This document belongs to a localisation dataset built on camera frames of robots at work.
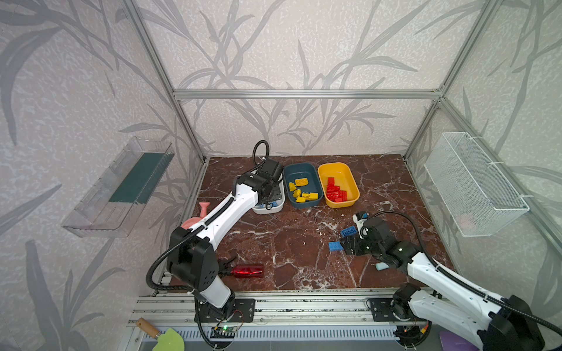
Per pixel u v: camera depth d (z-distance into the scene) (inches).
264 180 23.2
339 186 42.3
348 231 35.9
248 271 31.6
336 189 41.6
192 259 17.0
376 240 25.3
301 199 39.2
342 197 39.9
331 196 40.1
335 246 34.1
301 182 42.6
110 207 25.1
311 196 39.8
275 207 37.0
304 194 40.2
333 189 41.3
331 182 42.6
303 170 44.8
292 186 41.7
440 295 19.9
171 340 26.8
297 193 40.1
